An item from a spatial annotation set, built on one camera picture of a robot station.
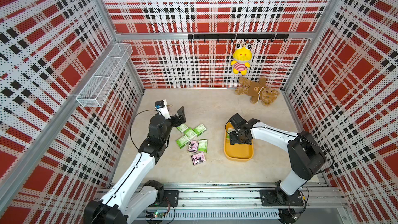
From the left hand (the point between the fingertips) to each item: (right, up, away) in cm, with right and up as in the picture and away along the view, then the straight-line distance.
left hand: (178, 108), depth 78 cm
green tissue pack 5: (+12, -22, +11) cm, 27 cm away
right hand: (+33, -19, +11) cm, 40 cm away
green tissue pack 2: (+10, -14, +17) cm, 24 cm away
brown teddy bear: (+52, +11, +31) cm, 61 cm away
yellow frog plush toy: (+36, +32, +13) cm, 49 cm away
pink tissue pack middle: (+6, -22, +10) cm, 25 cm away
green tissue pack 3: (+4, -16, +16) cm, 23 cm away
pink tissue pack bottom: (+10, -28, +6) cm, 30 cm away
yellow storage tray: (+32, -25, +6) cm, 41 cm away
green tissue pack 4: (0, -20, +13) cm, 24 cm away
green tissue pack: (-1, -13, +18) cm, 22 cm away
